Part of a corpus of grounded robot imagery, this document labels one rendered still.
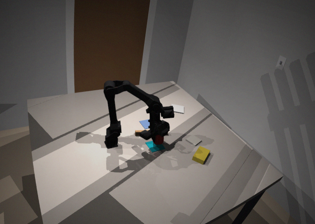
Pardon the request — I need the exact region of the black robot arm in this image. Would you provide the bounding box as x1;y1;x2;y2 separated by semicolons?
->
104;80;174;149

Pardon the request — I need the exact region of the olive yellow block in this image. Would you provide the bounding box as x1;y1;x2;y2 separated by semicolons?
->
192;146;210;165

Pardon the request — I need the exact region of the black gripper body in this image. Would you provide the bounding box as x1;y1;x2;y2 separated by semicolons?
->
140;119;169;140

